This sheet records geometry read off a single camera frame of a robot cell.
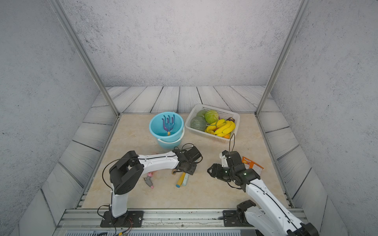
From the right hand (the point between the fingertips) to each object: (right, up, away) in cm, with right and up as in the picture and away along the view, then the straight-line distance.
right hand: (212, 172), depth 79 cm
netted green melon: (-6, +26, +21) cm, 34 cm away
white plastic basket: (+13, +33, +32) cm, 48 cm away
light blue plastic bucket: (-34, +21, +19) cm, 44 cm away
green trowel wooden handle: (-22, -2, +10) cm, 24 cm away
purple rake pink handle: (-27, +24, +20) cm, 41 cm away
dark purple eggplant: (+17, +29, +29) cm, 44 cm away
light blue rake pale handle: (-14, -6, +6) cm, 17 cm away
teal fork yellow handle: (-25, +26, +20) cm, 42 cm away
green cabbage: (+2, +30, +23) cm, 38 cm away
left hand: (-10, -3, +10) cm, 14 cm away
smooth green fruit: (-4, +33, +32) cm, 46 cm away
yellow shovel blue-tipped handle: (-17, -6, +5) cm, 19 cm away
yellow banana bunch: (+8, +23, +18) cm, 30 cm away
